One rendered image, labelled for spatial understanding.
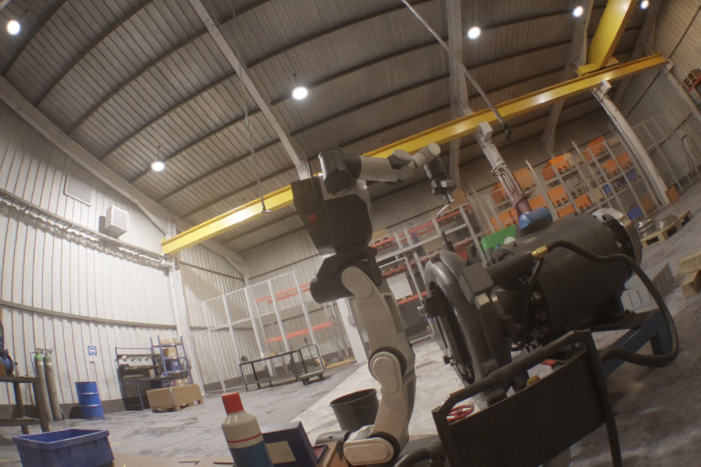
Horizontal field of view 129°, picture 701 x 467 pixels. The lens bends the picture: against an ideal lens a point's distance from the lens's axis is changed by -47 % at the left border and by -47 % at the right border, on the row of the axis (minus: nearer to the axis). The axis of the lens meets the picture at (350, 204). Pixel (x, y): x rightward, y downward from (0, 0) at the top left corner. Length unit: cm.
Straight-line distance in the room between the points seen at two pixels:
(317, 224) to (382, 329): 46
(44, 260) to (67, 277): 83
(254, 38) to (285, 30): 83
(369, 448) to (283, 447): 58
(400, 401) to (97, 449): 103
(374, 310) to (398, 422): 44
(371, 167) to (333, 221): 25
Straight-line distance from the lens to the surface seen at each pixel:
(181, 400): 785
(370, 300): 112
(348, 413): 199
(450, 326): 152
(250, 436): 56
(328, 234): 117
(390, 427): 125
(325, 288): 123
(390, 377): 112
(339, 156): 111
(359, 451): 129
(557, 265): 142
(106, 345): 985
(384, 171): 116
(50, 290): 924
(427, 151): 139
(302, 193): 124
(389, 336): 114
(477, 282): 108
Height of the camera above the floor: 74
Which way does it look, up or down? 24 degrees up
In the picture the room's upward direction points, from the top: 20 degrees counter-clockwise
